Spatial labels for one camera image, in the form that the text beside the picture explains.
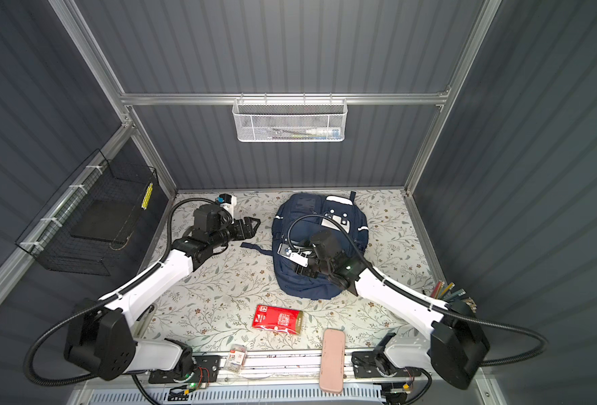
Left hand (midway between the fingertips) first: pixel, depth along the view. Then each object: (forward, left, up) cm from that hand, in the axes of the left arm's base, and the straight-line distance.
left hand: (251, 221), depth 83 cm
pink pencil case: (-39, -24, -19) cm, 49 cm away
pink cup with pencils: (-27, -60, -5) cm, 67 cm away
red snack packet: (-26, -8, -20) cm, 34 cm away
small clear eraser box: (-37, +4, -19) cm, 41 cm away
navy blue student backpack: (+16, -13, -13) cm, 24 cm away
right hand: (-10, -16, -3) cm, 19 cm away
